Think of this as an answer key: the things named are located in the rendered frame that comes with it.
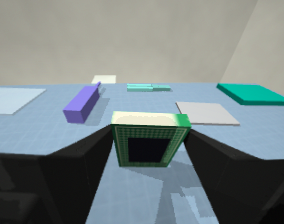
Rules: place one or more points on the pale grey flat panel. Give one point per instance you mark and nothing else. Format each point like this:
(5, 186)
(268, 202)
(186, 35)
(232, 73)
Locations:
(12, 100)

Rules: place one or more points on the white flat panel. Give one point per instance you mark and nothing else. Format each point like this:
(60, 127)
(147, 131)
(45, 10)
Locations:
(206, 114)

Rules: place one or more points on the teal flat rectangular mat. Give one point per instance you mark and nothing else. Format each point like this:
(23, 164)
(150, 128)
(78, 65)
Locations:
(251, 94)

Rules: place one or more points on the blue-grey table mat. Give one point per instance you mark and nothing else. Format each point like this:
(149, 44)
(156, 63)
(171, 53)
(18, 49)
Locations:
(142, 195)

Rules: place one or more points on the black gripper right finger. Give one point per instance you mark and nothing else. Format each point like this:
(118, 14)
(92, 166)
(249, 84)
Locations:
(240, 187)

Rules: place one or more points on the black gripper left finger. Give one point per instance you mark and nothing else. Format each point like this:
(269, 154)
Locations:
(67, 179)

